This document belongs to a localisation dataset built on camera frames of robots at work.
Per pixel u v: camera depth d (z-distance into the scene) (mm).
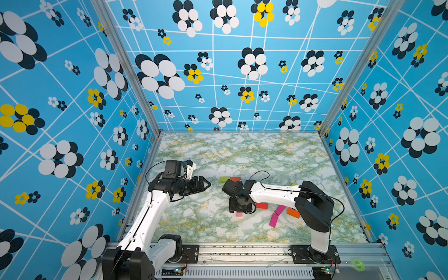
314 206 495
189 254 738
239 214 841
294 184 520
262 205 866
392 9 682
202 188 699
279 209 842
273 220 829
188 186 677
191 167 737
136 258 394
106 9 696
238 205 749
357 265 707
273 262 722
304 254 732
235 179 987
